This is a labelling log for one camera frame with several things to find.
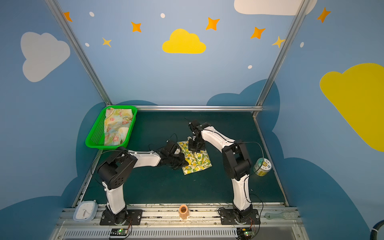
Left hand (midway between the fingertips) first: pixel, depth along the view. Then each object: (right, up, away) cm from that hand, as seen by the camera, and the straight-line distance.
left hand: (191, 164), depth 91 cm
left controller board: (-34, -27, -21) cm, 49 cm away
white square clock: (-53, -19, -18) cm, 59 cm away
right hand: (+1, +9, +2) cm, 9 cm away
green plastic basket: (-66, +15, +9) cm, 68 cm away
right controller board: (+26, -29, -20) cm, 44 cm away
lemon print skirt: (+4, +3, -2) cm, 5 cm away
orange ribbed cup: (-3, -15, -25) cm, 29 cm away
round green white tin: (+39, +1, -11) cm, 40 cm away
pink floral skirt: (-57, +25, +20) cm, 65 cm away
